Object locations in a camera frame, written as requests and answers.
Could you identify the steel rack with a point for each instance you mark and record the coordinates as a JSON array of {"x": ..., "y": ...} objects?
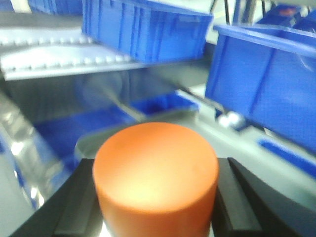
[{"x": 49, "y": 64}]

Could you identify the row of blue bins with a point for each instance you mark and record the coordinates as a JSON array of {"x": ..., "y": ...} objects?
[{"x": 303, "y": 22}]

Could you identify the orange cylinder capacitor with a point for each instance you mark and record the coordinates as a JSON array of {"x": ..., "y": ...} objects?
[{"x": 155, "y": 177}]

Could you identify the large blue plastic bin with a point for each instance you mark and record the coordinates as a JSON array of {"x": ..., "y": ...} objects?
[{"x": 271, "y": 86}]

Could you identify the ribbed blue plastic crate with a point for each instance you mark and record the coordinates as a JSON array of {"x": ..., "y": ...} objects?
[{"x": 148, "y": 29}]

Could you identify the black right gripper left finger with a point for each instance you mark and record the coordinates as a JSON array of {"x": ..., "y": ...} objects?
[{"x": 69, "y": 212}]

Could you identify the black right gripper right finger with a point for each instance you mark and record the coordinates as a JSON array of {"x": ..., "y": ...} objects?
[{"x": 247, "y": 212}]

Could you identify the grey plastic tray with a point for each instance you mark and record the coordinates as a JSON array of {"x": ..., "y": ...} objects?
[{"x": 234, "y": 148}]

